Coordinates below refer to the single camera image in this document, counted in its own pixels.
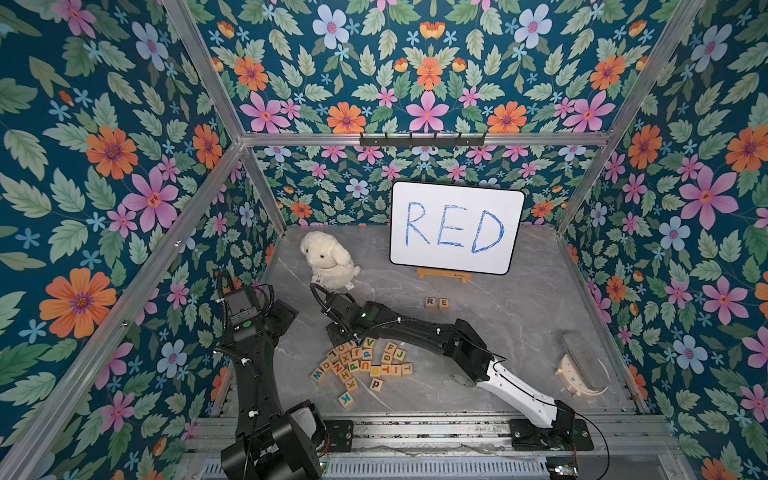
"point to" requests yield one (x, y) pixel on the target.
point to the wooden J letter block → (399, 356)
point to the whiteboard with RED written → (454, 227)
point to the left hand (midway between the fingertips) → (290, 313)
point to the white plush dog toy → (331, 265)
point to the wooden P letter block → (376, 384)
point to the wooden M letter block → (317, 374)
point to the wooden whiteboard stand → (463, 275)
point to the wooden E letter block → (444, 304)
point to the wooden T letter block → (406, 369)
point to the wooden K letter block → (345, 400)
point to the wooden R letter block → (430, 304)
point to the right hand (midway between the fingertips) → (339, 324)
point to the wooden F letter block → (390, 348)
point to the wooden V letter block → (368, 342)
